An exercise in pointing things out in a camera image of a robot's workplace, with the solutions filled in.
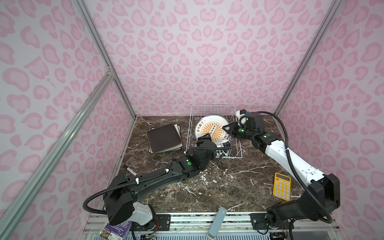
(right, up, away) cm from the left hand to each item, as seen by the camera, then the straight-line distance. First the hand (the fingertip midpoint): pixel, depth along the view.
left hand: (209, 135), depth 75 cm
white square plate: (-20, +2, +34) cm, 40 cm away
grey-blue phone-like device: (+4, -43, -2) cm, 43 cm away
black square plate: (-29, -3, +30) cm, 42 cm away
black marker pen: (-45, -23, +15) cm, 53 cm away
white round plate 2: (+7, -7, -12) cm, 15 cm away
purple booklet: (-43, -44, -6) cm, 62 cm away
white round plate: (+3, +5, +7) cm, 9 cm away
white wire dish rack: (-5, +16, +42) cm, 45 cm away
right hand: (+8, +5, +3) cm, 9 cm away
